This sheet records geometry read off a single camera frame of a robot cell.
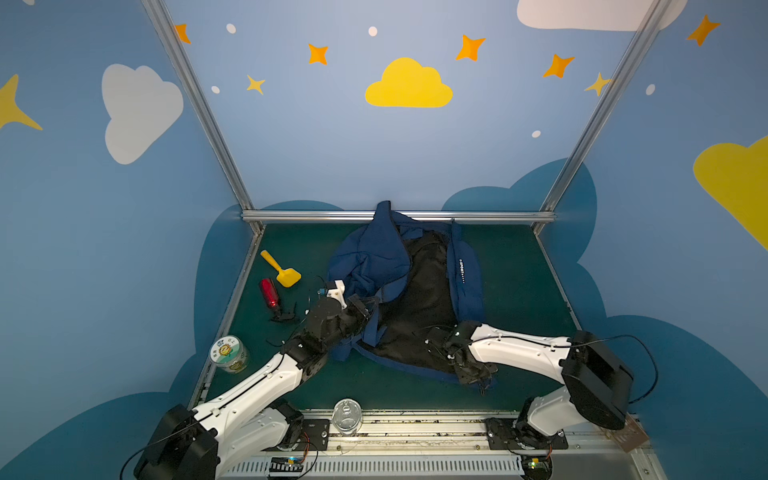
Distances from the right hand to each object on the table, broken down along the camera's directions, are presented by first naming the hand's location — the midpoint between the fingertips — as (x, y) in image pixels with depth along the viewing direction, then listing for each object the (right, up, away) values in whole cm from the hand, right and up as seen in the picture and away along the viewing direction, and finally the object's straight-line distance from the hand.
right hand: (480, 371), depth 82 cm
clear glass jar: (-36, -8, -9) cm, 38 cm away
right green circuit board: (+11, -21, -9) cm, 25 cm away
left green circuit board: (-51, -21, -9) cm, 56 cm away
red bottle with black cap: (-65, +19, +16) cm, 69 cm away
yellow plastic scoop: (-61, +25, +22) cm, 69 cm away
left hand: (-28, +22, -5) cm, 36 cm away
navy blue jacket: (-14, +24, +19) cm, 34 cm away
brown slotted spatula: (+37, -14, -6) cm, 40 cm away
